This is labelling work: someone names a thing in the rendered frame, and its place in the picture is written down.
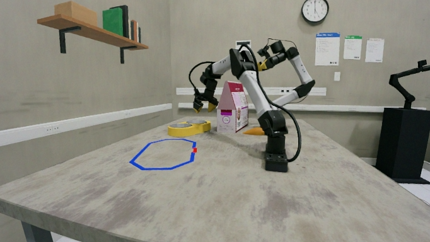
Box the blue tape outline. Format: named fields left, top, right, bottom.
left=129, top=139, right=197, bottom=170

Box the pink and red cat food pouch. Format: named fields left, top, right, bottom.
left=217, top=81, right=248, bottom=133

